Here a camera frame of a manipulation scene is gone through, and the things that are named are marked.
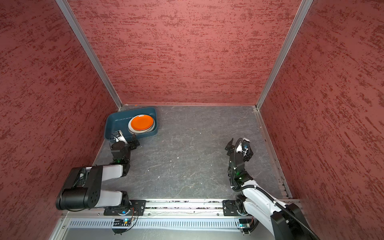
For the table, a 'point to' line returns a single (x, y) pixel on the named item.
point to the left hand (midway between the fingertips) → (129, 139)
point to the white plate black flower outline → (133, 130)
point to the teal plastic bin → (119, 121)
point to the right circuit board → (244, 223)
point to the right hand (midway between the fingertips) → (237, 144)
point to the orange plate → (142, 122)
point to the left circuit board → (122, 222)
